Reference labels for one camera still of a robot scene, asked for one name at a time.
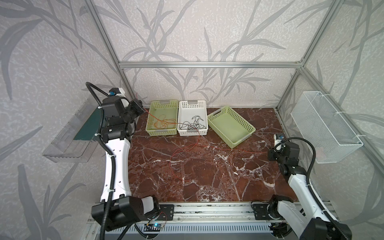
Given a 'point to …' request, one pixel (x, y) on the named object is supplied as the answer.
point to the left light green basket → (169, 108)
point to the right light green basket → (229, 126)
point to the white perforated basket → (192, 120)
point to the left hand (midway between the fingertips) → (144, 95)
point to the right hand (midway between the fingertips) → (272, 142)
